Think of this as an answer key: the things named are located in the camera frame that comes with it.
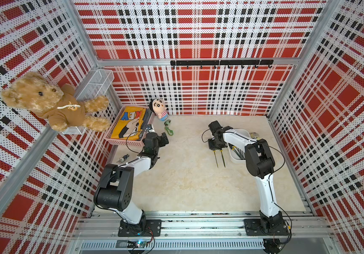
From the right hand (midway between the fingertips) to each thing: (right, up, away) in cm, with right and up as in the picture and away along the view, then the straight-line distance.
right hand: (215, 145), depth 103 cm
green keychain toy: (-35, +16, +15) cm, 41 cm away
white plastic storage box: (+20, +8, +2) cm, 22 cm away
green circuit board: (-40, -41, -33) cm, 66 cm away
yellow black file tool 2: (-1, -4, -1) cm, 4 cm away
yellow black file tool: (+4, -3, -1) cm, 5 cm away
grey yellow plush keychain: (+27, +7, +1) cm, 28 cm away
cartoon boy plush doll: (-39, +27, +5) cm, 48 cm away
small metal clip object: (-59, -7, -7) cm, 59 cm away
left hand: (-35, +8, -8) cm, 36 cm away
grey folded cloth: (-48, +24, +12) cm, 55 cm away
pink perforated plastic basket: (-58, +3, -2) cm, 58 cm away
